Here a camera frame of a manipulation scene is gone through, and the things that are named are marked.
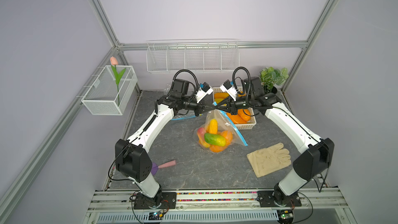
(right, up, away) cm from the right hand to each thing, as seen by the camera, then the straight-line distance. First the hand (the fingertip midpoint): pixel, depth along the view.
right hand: (216, 106), depth 74 cm
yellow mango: (-1, -11, +11) cm, 16 cm away
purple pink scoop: (-33, -34, +10) cm, 48 cm away
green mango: (0, -17, +4) cm, 18 cm away
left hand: (-1, -1, 0) cm, 1 cm away
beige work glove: (+29, -31, +12) cm, 44 cm away
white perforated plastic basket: (+24, -11, +22) cm, 34 cm away
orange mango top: (+15, -8, +25) cm, 31 cm away
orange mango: (+11, -4, -5) cm, 13 cm away
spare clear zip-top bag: (-23, -7, +29) cm, 38 cm away
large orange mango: (+6, -15, +4) cm, 17 cm away
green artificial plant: (+33, +18, +17) cm, 41 cm away
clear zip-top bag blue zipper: (+4, -8, -1) cm, 9 cm away
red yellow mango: (-8, -15, +10) cm, 20 cm away
